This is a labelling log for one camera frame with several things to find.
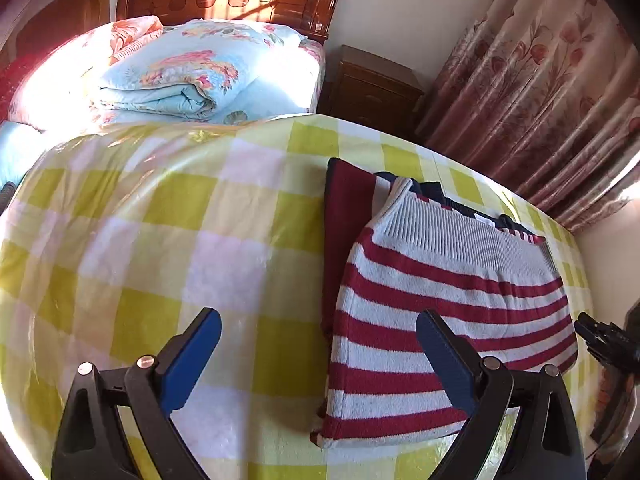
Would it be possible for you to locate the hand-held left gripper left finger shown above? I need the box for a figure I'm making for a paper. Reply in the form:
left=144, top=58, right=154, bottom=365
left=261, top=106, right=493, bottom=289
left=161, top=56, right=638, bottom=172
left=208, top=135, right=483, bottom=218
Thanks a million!
left=50, top=306, right=222, bottom=480

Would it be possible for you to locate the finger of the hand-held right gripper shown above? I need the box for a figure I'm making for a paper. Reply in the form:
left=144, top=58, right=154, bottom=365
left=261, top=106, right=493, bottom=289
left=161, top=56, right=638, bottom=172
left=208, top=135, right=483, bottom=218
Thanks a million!
left=573, top=311, right=621, bottom=359

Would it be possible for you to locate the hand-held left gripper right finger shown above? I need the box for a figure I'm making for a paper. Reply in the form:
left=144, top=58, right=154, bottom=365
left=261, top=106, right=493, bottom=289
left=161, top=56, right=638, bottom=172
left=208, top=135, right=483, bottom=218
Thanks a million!
left=416, top=309, right=587, bottom=480

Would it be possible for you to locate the striped knit sweater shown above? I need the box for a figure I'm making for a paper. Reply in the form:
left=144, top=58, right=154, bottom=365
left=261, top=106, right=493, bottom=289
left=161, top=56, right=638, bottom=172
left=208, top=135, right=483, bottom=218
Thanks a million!
left=310, top=157, right=581, bottom=450

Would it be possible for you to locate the yellow checkered tablecloth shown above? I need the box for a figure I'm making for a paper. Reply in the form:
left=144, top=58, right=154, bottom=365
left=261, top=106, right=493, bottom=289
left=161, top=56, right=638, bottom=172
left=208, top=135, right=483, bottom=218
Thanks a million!
left=0, top=112, right=596, bottom=480

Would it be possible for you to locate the pink floral curtain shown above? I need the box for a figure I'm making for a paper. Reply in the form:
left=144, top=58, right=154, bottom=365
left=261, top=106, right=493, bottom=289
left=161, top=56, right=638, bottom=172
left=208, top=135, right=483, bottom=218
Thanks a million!
left=415, top=0, right=640, bottom=233

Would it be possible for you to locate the light blue cloud blanket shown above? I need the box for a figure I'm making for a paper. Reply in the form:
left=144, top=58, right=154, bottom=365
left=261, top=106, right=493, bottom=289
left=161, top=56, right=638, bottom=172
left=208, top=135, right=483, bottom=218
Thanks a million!
left=0, top=121, right=46, bottom=186

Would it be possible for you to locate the wooden nightstand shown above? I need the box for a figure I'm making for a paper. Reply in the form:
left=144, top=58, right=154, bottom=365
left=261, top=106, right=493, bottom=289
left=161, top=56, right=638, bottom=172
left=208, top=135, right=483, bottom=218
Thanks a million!
left=317, top=44, right=426, bottom=133

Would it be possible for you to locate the light blue floral quilt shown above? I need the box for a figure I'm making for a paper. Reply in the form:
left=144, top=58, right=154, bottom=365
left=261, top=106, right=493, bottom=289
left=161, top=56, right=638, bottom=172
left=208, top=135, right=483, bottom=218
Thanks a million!
left=90, top=19, right=313, bottom=121

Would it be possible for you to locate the floral bed sheet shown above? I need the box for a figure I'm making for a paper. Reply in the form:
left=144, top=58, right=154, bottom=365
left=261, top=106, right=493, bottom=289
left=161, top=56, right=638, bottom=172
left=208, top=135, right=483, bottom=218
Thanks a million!
left=100, top=37, right=327, bottom=127

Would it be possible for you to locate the pink floral pillow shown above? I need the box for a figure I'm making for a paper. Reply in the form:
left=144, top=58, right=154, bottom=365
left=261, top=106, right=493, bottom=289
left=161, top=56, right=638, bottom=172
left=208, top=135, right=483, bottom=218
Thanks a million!
left=7, top=16, right=166, bottom=126

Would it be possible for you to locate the red bed sheet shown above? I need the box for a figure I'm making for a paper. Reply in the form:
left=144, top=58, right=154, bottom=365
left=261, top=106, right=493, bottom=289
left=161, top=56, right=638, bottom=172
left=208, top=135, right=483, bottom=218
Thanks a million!
left=0, top=52, right=31, bottom=121

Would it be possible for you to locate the small plain wooden headboard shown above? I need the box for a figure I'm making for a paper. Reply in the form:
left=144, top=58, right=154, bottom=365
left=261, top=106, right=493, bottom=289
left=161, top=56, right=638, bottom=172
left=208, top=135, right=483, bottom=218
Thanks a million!
left=12, top=0, right=111, bottom=61

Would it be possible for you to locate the large carved wooden headboard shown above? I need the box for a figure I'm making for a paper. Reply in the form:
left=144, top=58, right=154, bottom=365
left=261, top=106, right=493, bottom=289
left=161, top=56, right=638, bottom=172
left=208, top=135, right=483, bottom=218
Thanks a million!
left=115, top=0, right=353, bottom=43

